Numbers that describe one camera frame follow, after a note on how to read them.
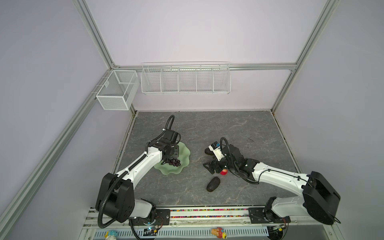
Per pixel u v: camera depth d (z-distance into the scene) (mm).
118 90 988
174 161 865
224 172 845
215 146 722
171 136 680
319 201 416
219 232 670
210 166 727
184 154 935
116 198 412
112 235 668
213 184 807
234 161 625
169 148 771
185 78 983
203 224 725
